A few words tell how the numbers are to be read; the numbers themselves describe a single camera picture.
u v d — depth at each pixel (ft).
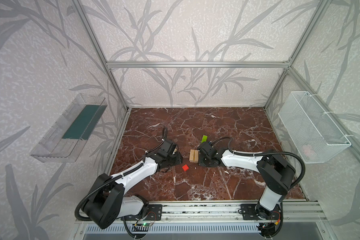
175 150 2.36
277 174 1.52
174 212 2.47
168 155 2.19
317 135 2.04
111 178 1.46
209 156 2.29
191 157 2.98
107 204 1.34
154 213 2.38
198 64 3.21
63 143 2.10
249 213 2.42
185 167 2.92
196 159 2.91
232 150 2.01
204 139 3.33
